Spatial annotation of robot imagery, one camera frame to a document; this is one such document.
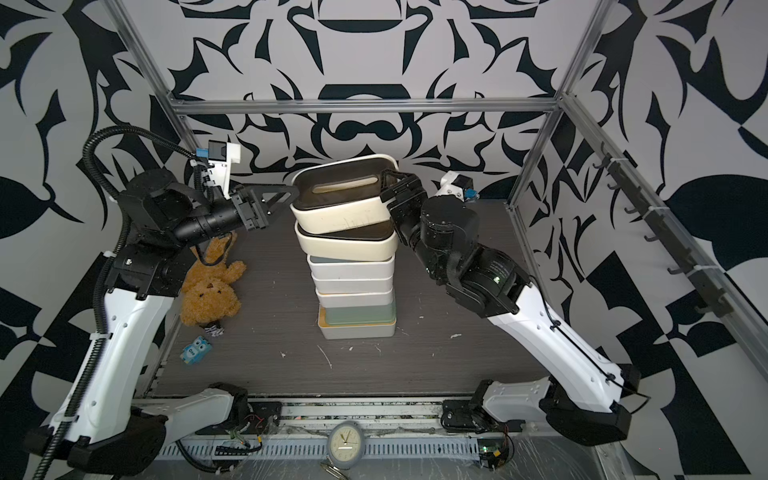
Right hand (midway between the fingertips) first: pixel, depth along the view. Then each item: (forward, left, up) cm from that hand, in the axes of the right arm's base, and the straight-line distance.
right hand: (380, 180), depth 53 cm
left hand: (0, +17, -1) cm, 17 cm away
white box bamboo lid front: (-8, +9, -48) cm, 49 cm away
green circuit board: (-36, -25, -53) cm, 68 cm away
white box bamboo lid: (-9, +6, -20) cm, 23 cm away
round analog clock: (-34, +9, -46) cm, 58 cm away
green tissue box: (-7, +6, -40) cm, 41 cm away
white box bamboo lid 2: (-9, +6, -27) cm, 29 cm away
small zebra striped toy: (-8, +48, -47) cm, 68 cm away
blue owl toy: (-13, +52, -49) cm, 73 cm away
